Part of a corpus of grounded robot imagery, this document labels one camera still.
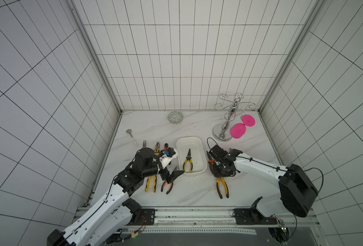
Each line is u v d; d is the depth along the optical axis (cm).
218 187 80
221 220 73
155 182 83
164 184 83
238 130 88
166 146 99
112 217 56
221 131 104
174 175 61
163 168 62
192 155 95
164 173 62
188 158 92
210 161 90
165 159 61
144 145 98
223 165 62
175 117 114
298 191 42
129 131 107
